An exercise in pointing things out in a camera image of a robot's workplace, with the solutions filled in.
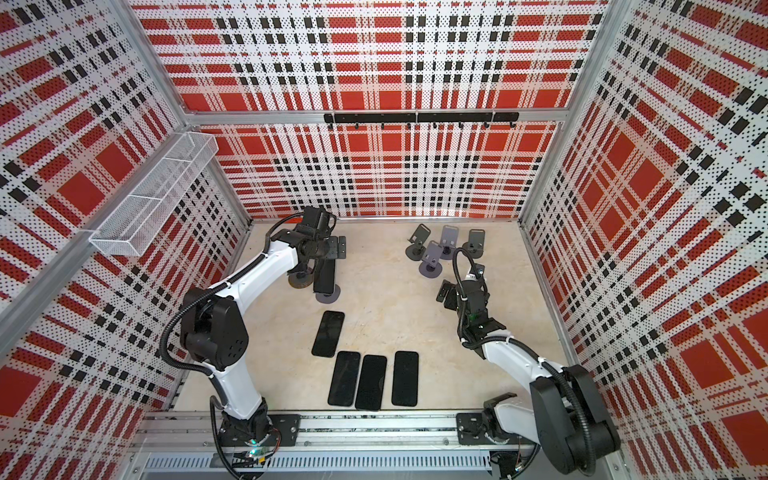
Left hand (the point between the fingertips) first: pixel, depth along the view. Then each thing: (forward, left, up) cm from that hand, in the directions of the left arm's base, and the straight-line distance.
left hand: (329, 251), depth 92 cm
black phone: (-8, 0, -2) cm, 8 cm away
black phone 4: (-34, -14, -17) cm, 41 cm away
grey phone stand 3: (+12, -29, -15) cm, 35 cm away
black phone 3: (-20, 0, -16) cm, 26 cm away
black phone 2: (-34, -23, -16) cm, 44 cm away
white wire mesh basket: (+9, +60, +6) cm, 61 cm away
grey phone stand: (-8, +2, -15) cm, 17 cm away
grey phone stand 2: (+2, -33, -11) cm, 35 cm away
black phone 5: (-34, -6, -15) cm, 37 cm away
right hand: (-11, -40, -5) cm, 42 cm away
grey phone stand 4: (+12, -50, -11) cm, 52 cm away
